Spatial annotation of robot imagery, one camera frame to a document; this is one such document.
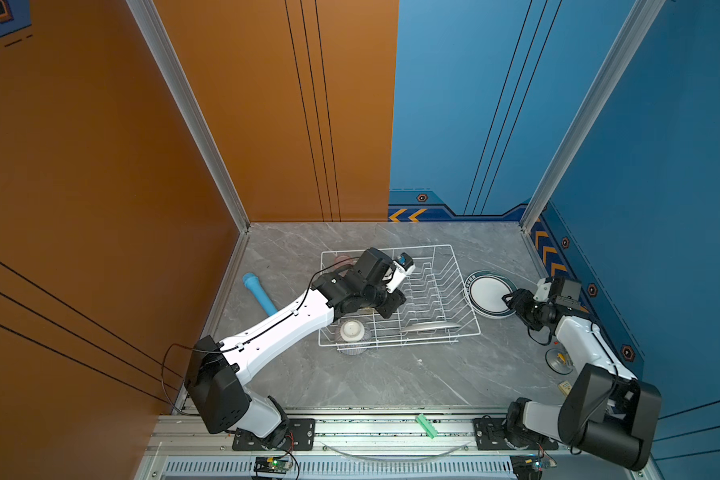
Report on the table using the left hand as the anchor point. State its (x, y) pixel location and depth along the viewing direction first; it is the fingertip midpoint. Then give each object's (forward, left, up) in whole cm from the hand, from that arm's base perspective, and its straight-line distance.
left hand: (401, 293), depth 76 cm
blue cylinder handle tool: (+16, +48, -19) cm, 54 cm away
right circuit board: (-34, -30, -22) cm, 51 cm away
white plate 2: (+12, -30, -18) cm, 37 cm away
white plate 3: (-6, -8, -6) cm, 12 cm away
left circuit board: (-35, +31, -23) cm, 52 cm away
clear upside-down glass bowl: (-6, +13, -14) cm, 20 cm away
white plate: (+12, -30, -18) cm, 37 cm away
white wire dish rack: (+4, -13, -16) cm, 21 cm away
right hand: (+5, -33, -12) cm, 36 cm away
